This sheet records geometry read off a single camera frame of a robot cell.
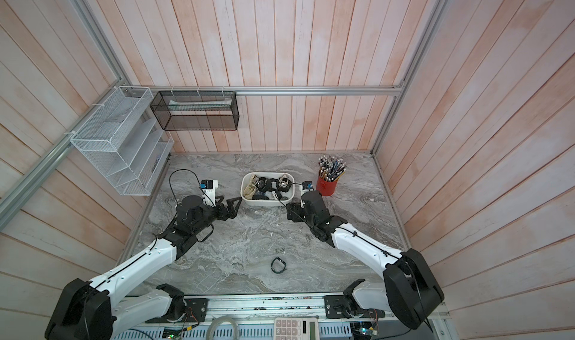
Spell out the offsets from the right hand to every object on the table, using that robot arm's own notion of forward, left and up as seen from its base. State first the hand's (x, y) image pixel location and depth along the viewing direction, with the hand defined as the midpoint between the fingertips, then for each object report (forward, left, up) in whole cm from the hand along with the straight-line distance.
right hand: (294, 203), depth 87 cm
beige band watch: (+12, +21, -8) cm, 25 cm away
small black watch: (-19, +5, -9) cm, 22 cm away
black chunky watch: (+16, +14, -8) cm, 23 cm away
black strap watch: (+16, +12, -8) cm, 21 cm away
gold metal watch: (+17, +5, -7) cm, 19 cm away
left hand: (-2, +23, +5) cm, 24 cm away
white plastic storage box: (+8, +11, -10) cm, 17 cm away
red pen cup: (+11, -14, -5) cm, 19 cm away
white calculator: (-40, 0, -10) cm, 41 cm away
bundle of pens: (+13, -15, +6) cm, 21 cm away
